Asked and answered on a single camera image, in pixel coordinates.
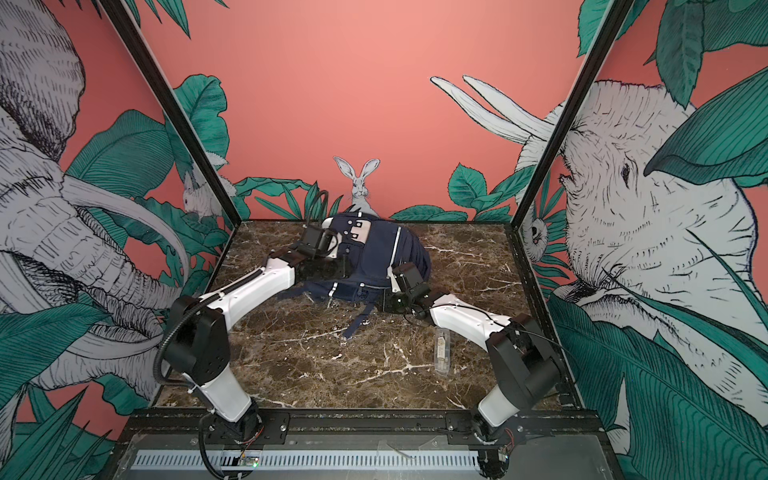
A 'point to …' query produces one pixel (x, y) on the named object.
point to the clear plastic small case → (442, 351)
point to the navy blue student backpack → (359, 273)
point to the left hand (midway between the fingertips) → (351, 264)
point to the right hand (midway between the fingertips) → (374, 299)
